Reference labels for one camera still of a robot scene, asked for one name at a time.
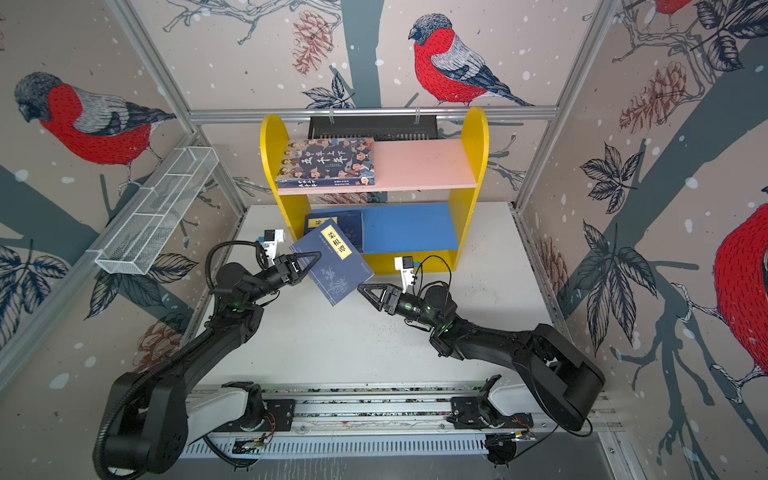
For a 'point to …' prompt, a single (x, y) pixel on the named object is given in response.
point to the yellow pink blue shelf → (414, 214)
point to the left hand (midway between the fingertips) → (317, 261)
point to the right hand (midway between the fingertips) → (360, 296)
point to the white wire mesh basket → (136, 241)
